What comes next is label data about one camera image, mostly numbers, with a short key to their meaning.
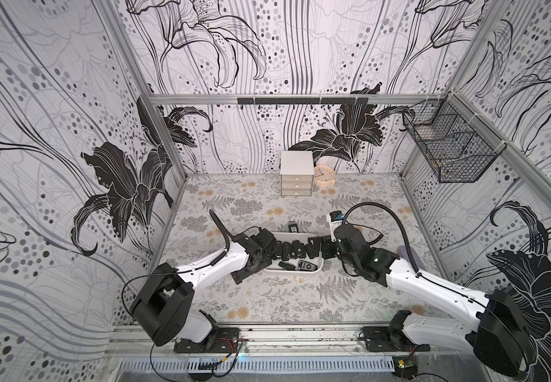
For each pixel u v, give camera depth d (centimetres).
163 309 42
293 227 99
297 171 102
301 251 90
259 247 62
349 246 59
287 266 88
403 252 90
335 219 69
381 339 72
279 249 91
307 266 87
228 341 73
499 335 38
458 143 88
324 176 115
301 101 92
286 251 90
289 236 95
